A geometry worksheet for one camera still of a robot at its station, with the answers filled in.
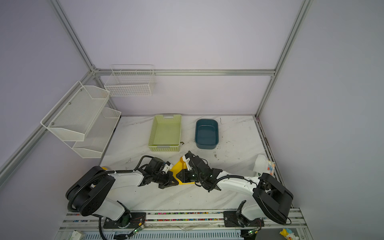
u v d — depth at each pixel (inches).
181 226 28.8
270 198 16.7
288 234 26.5
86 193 17.5
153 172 28.8
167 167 33.8
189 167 25.6
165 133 42.7
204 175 24.7
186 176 27.7
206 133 41.2
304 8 26.9
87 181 18.1
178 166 36.6
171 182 32.2
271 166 33.9
